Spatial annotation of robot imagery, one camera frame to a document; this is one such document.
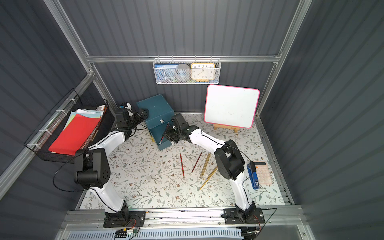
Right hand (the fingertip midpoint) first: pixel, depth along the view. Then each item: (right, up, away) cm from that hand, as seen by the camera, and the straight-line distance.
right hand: (164, 132), depth 88 cm
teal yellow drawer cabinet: (-3, +11, +3) cm, 12 cm away
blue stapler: (+52, -26, -3) cm, 58 cm away
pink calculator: (+58, -24, -1) cm, 63 cm away
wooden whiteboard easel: (+33, +4, +20) cm, 39 cm away
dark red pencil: (-1, -3, +1) cm, 3 cm away
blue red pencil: (+19, -20, +6) cm, 28 cm away
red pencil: (+10, -20, +4) cm, 23 cm away
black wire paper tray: (-46, +16, -11) cm, 49 cm away
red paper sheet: (-42, -1, -14) cm, 44 cm away
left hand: (-15, +13, +5) cm, 20 cm away
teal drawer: (-6, -1, +6) cm, 9 cm away
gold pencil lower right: (+26, -26, -1) cm, 37 cm away
